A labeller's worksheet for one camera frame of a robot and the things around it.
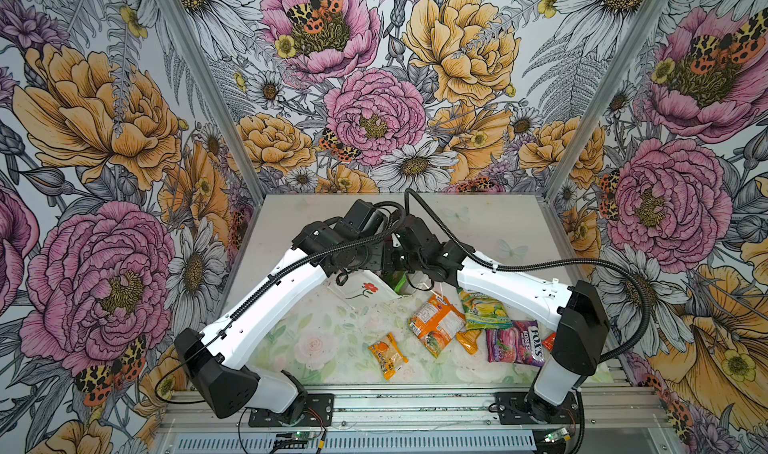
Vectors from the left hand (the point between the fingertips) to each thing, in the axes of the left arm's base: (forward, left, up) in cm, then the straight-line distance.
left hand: (368, 264), depth 73 cm
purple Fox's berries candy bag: (-11, -42, -24) cm, 50 cm away
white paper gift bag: (-3, +2, -7) cm, 7 cm away
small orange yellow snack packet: (-14, -5, -23) cm, 27 cm away
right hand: (+3, -2, -5) cm, 6 cm away
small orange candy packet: (-10, -27, -24) cm, 37 cm away
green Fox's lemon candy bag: (-4, -32, -20) cm, 38 cm away
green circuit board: (-32, -45, -24) cm, 60 cm away
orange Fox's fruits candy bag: (-6, -18, -21) cm, 28 cm away
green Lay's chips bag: (+4, -7, -15) cm, 17 cm away
